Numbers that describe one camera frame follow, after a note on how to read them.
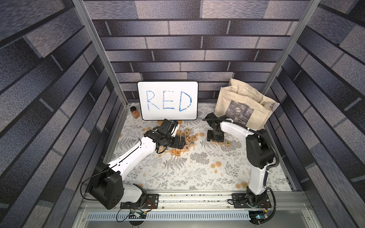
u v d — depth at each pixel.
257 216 0.70
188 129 1.00
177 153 0.90
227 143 0.94
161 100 0.97
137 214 0.71
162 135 0.61
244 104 0.90
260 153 0.51
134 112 1.04
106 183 0.40
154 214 0.78
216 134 0.79
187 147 0.91
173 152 0.90
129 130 1.03
